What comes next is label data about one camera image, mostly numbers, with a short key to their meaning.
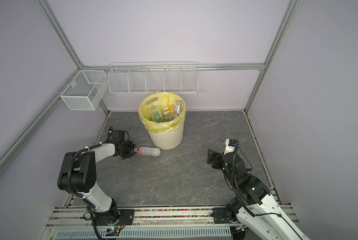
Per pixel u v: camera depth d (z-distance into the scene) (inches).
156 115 36.7
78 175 18.7
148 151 36.3
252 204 18.4
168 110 36.6
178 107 33.3
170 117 35.8
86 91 39.0
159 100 36.9
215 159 24.0
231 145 23.5
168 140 41.4
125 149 32.5
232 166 18.8
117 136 30.9
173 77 39.0
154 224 28.5
